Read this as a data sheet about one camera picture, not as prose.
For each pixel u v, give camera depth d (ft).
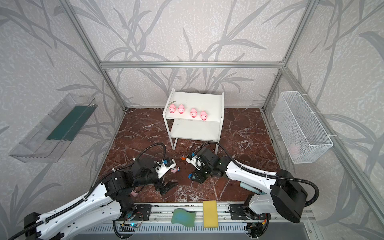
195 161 2.32
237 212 2.40
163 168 2.01
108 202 1.60
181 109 2.36
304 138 1.99
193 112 2.31
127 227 2.37
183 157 2.99
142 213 2.38
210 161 2.03
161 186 2.02
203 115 2.27
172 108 2.37
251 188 2.64
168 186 2.04
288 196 1.34
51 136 2.14
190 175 2.51
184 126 2.96
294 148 2.43
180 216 2.36
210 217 2.38
